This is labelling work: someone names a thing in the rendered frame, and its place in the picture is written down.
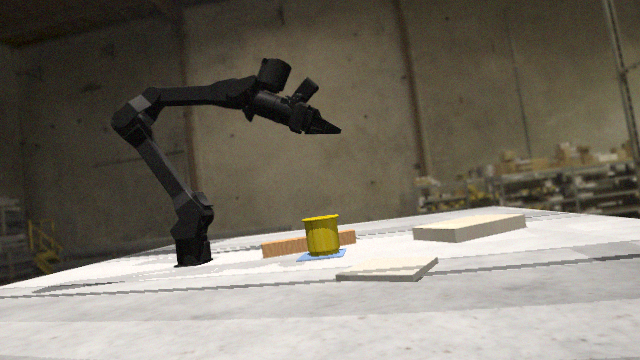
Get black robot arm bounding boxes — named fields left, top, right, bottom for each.
left=111, top=58, right=291, bottom=268

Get brown wooden bar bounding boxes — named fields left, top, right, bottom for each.
left=261, top=229, right=357, bottom=259

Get beige flat rectangular block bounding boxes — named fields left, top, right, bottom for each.
left=411, top=214, right=526, bottom=243

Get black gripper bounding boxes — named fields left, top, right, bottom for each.
left=271, top=96, right=341, bottom=134

